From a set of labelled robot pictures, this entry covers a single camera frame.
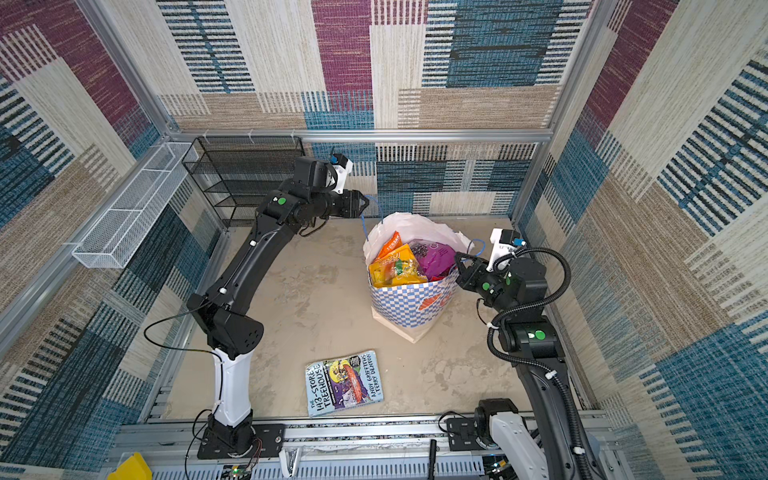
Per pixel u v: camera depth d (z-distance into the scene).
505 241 0.59
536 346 0.47
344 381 0.80
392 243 0.92
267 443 0.73
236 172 1.07
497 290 0.57
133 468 0.70
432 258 0.86
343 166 0.70
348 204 0.70
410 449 0.73
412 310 0.77
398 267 0.81
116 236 0.72
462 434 0.73
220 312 0.50
